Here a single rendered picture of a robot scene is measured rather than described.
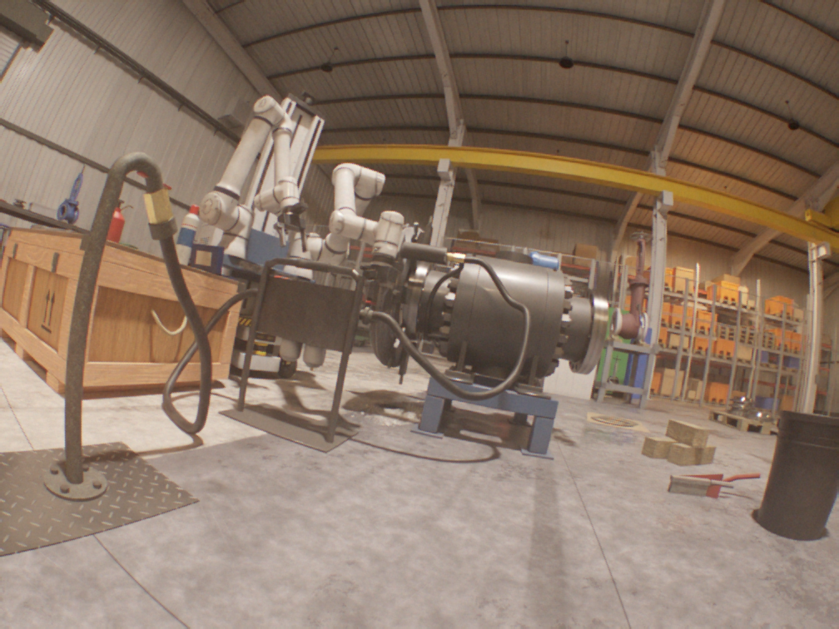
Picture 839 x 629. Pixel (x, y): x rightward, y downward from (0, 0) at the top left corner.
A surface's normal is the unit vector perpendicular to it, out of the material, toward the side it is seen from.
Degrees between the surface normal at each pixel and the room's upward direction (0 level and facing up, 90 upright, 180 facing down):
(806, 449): 93
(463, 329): 115
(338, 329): 90
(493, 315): 99
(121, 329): 90
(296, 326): 90
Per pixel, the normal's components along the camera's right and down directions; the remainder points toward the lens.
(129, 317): 0.97, 0.18
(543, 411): -0.16, -0.11
